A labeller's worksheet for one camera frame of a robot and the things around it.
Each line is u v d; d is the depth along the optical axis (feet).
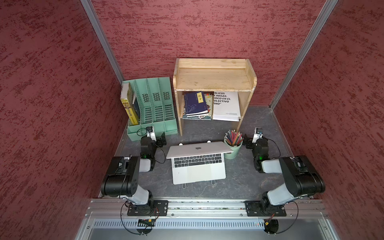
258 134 2.60
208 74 2.56
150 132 2.59
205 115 2.80
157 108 3.97
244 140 2.84
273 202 2.04
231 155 2.99
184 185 2.64
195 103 2.95
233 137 2.85
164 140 2.80
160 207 2.44
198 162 2.72
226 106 2.85
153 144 2.58
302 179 1.50
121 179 1.48
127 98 2.92
